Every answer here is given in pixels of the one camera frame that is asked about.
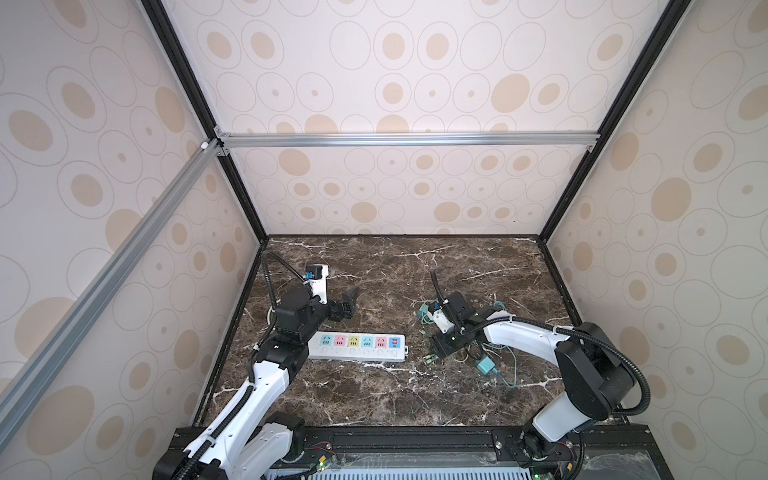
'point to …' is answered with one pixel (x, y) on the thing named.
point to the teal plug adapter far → (423, 312)
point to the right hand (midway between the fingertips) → (449, 342)
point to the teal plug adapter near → (484, 365)
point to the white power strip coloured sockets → (357, 346)
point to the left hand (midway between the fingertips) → (352, 285)
